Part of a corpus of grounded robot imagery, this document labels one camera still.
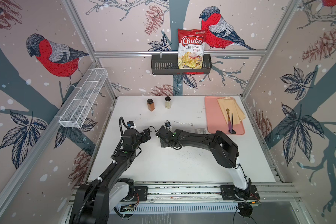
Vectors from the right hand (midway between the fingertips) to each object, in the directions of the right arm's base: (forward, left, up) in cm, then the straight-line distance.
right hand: (167, 141), depth 93 cm
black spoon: (+10, -47, -1) cm, 48 cm away
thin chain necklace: (+16, -17, -2) cm, 23 cm away
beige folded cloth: (+36, -51, 0) cm, 63 cm away
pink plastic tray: (+19, -36, -1) cm, 41 cm away
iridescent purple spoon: (+19, -47, -1) cm, 50 cm away
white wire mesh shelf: (+7, +48, +31) cm, 57 cm away
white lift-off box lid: (+7, -23, +2) cm, 25 cm away
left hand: (+3, +13, +11) cm, 17 cm away
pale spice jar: (+30, +1, +7) cm, 31 cm away
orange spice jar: (+28, +14, +6) cm, 32 cm away
